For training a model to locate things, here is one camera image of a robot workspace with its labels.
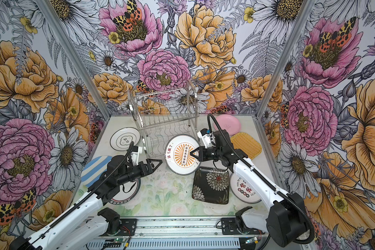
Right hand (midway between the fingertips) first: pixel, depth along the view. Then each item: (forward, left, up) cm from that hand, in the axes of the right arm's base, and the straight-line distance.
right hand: (192, 158), depth 76 cm
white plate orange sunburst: (+2, +7, -2) cm, 8 cm away
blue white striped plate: (+6, +59, -19) cm, 62 cm away
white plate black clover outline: (+27, +48, -19) cm, 58 cm away
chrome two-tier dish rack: (+54, +23, -21) cm, 62 cm away
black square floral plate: (-6, -10, -19) cm, 22 cm away
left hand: (-3, +17, -3) cm, 17 cm away
